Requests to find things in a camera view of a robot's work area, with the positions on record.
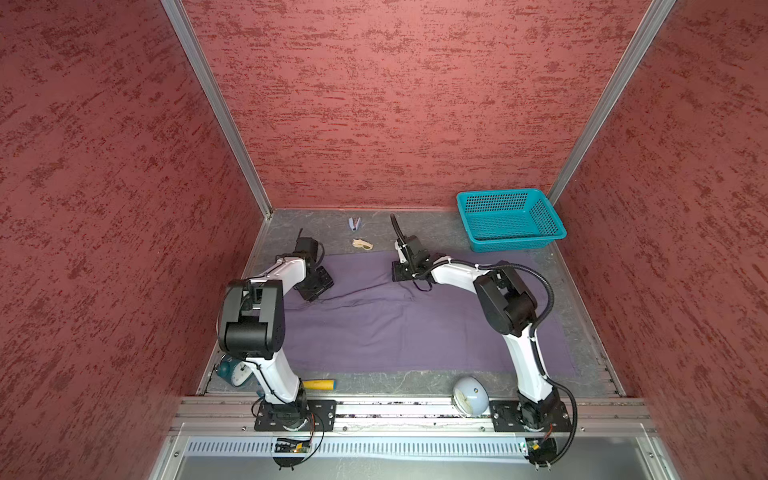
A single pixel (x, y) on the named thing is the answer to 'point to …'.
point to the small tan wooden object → (358, 242)
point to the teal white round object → (234, 370)
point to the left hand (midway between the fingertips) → (327, 293)
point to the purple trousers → (369, 322)
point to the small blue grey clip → (354, 223)
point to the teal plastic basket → (508, 219)
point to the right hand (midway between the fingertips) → (394, 276)
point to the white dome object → (470, 396)
